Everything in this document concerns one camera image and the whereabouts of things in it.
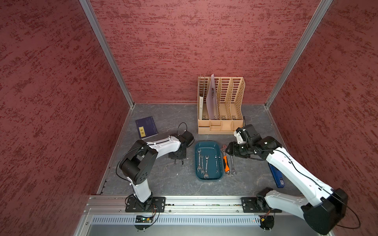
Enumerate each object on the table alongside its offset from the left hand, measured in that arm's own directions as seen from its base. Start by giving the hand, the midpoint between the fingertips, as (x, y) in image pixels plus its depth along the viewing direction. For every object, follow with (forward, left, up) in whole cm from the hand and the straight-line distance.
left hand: (176, 158), depth 90 cm
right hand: (-4, -30, +15) cm, 33 cm away
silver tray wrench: (-9, -18, 0) cm, 20 cm away
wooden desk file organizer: (+50, -39, +10) cm, 64 cm away
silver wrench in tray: (-6, -14, +1) cm, 15 cm away
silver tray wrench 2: (-7, -25, 0) cm, 26 cm away
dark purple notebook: (+25, +25, -1) cm, 35 cm away
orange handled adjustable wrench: (-1, -31, 0) cm, 31 cm away
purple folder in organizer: (+37, -23, +15) cm, 46 cm away
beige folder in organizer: (+25, -15, +21) cm, 36 cm away
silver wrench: (-6, -35, -1) cm, 35 cm away
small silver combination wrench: (-3, -4, -1) cm, 5 cm away
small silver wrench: (-1, +1, 0) cm, 1 cm away
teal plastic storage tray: (-1, -20, 0) cm, 20 cm away
